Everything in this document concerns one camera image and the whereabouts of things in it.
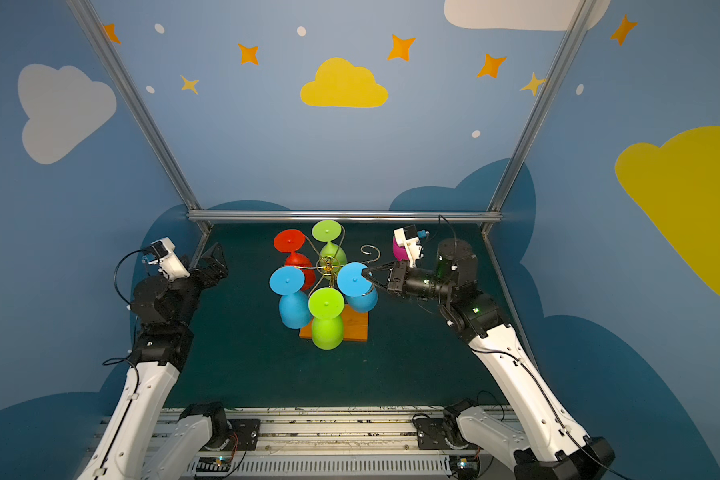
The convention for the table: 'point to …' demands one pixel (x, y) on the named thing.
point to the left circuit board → (214, 464)
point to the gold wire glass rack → (329, 265)
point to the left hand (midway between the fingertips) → (200, 249)
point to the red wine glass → (291, 241)
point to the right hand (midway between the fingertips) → (366, 271)
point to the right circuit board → (464, 466)
